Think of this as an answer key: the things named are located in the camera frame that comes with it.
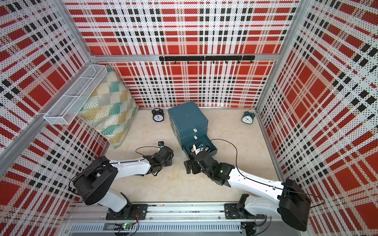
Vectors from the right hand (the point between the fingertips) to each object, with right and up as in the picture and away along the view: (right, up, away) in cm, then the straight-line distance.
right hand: (194, 160), depth 79 cm
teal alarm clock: (+40, +24, +29) cm, 55 cm away
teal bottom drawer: (+8, +8, +22) cm, 25 cm away
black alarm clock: (-28, +26, +30) cm, 49 cm away
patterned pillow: (-50, +28, +7) cm, 58 cm away
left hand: (-16, -2, +14) cm, 22 cm away
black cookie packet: (-1, +1, +14) cm, 14 cm away
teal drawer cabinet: (-2, +18, +3) cm, 19 cm away
